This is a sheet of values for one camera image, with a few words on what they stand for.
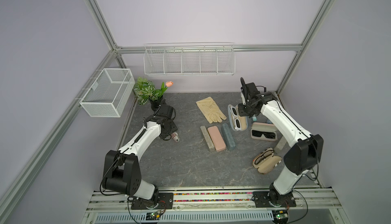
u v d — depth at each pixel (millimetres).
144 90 848
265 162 848
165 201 739
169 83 890
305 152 449
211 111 1085
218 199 754
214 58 1032
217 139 927
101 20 794
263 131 941
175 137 913
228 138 890
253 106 605
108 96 825
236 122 830
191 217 1577
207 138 888
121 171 430
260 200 735
